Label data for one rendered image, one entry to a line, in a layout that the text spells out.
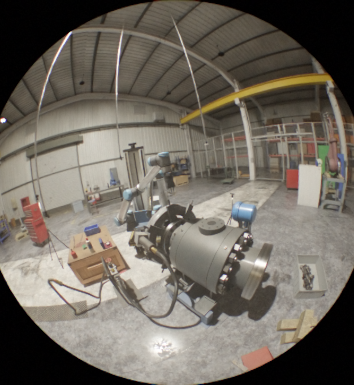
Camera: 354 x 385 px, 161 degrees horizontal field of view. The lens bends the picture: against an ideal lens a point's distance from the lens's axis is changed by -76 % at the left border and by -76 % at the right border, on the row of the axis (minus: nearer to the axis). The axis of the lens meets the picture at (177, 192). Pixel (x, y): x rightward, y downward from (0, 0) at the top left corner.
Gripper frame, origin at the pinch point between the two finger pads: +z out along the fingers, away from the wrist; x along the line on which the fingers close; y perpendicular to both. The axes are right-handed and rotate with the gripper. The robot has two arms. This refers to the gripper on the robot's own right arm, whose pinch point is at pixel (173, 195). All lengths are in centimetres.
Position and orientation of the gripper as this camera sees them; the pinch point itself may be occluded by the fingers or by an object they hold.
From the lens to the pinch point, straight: 108.5
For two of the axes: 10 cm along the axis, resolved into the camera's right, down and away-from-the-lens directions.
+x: -8.8, 2.9, -3.8
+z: 2.0, 9.4, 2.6
